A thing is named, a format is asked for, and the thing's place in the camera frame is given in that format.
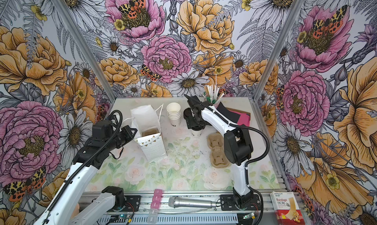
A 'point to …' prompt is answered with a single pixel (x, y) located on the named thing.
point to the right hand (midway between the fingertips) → (197, 127)
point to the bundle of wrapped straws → (213, 97)
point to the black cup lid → (196, 128)
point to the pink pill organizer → (155, 206)
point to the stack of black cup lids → (187, 112)
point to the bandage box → (286, 208)
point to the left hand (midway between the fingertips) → (137, 134)
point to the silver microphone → (174, 202)
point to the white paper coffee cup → (196, 133)
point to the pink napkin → (244, 119)
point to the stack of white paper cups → (174, 114)
